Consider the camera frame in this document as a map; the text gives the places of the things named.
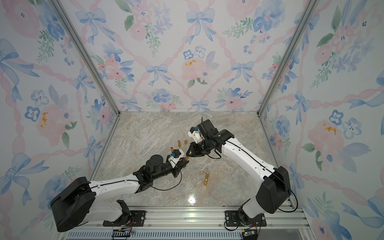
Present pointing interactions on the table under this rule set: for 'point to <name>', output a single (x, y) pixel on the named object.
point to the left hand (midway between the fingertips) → (187, 159)
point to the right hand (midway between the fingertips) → (189, 153)
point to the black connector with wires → (122, 232)
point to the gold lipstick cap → (185, 141)
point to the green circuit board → (249, 234)
